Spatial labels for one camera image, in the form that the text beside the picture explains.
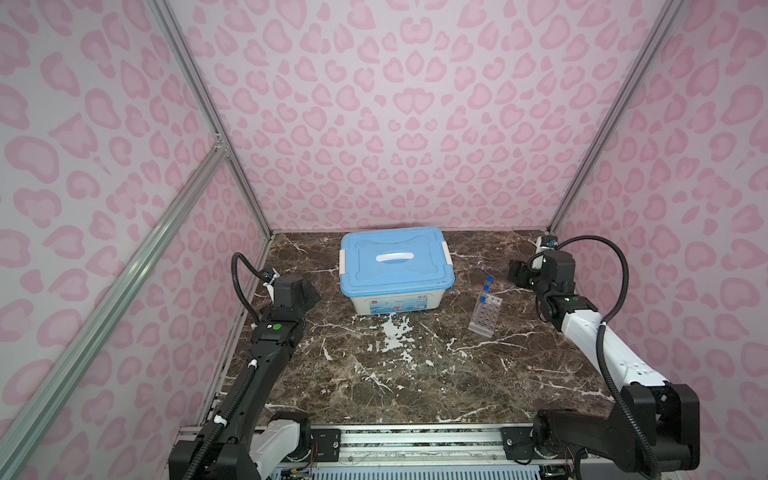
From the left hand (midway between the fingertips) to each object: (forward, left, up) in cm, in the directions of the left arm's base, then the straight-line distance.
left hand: (295, 287), depth 82 cm
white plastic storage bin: (+1, -27, -13) cm, 30 cm away
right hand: (+6, -64, +2) cm, 65 cm away
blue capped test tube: (+14, -61, -20) cm, 65 cm away
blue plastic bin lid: (+8, -27, 0) cm, 29 cm away
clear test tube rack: (-1, -56, -18) cm, 58 cm away
